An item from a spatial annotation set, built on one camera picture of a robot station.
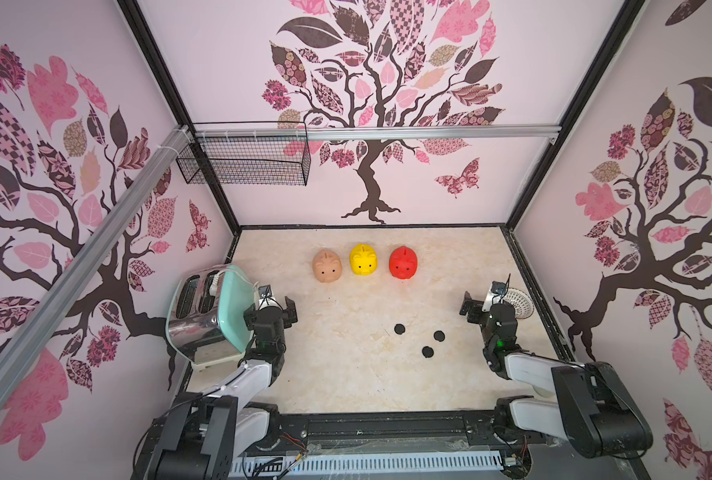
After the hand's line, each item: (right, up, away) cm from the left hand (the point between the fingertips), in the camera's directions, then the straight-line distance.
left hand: (274, 305), depth 88 cm
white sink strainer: (+79, -1, +7) cm, 79 cm away
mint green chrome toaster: (-14, 0, -12) cm, 19 cm away
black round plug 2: (+39, -8, +4) cm, 40 cm away
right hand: (+65, +4, +1) cm, 65 cm away
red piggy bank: (+41, +13, +12) cm, 45 cm away
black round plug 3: (+51, -10, +3) cm, 52 cm away
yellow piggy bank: (+27, +14, +12) cm, 33 cm away
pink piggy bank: (+15, +12, +9) cm, 21 cm away
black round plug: (+46, -14, -1) cm, 48 cm away
